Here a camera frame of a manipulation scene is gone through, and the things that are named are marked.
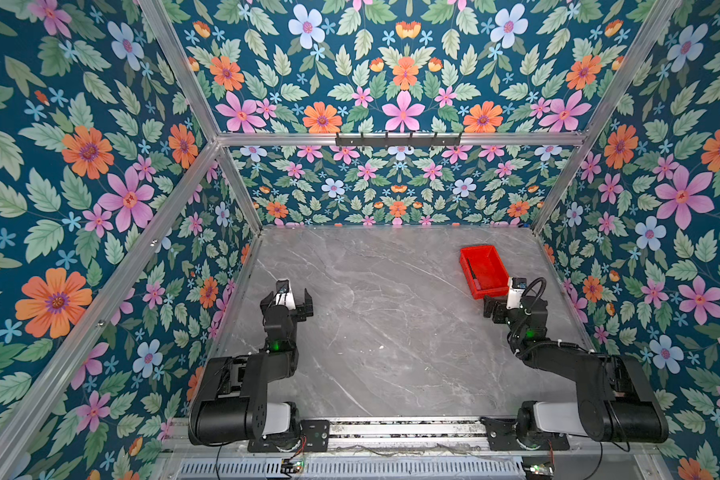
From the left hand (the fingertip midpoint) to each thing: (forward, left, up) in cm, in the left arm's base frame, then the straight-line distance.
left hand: (290, 290), depth 89 cm
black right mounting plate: (-41, -55, -11) cm, 69 cm away
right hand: (-5, -67, -4) cm, 67 cm away
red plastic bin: (+12, -67, -15) cm, 70 cm away
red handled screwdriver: (+8, -61, -11) cm, 63 cm away
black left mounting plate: (-38, -8, -10) cm, 40 cm away
